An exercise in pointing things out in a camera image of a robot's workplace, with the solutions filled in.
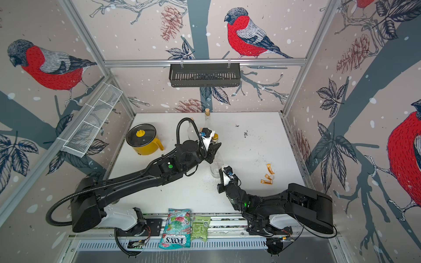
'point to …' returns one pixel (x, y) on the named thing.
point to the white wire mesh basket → (78, 143)
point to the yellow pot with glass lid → (141, 138)
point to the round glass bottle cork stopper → (207, 118)
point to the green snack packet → (200, 225)
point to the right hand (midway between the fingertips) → (220, 169)
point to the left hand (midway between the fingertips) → (221, 140)
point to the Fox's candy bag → (177, 232)
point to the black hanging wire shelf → (204, 74)
